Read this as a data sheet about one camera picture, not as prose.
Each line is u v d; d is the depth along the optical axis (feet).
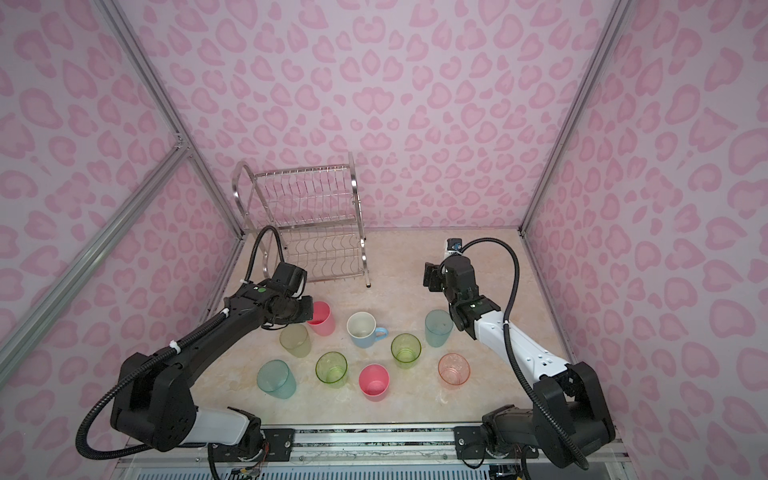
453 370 2.79
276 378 2.67
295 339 2.69
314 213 3.63
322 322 2.74
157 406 1.36
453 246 2.36
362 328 2.94
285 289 2.18
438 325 3.02
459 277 2.02
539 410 1.29
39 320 1.75
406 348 2.88
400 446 2.45
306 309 2.52
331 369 2.77
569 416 1.33
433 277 2.46
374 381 2.66
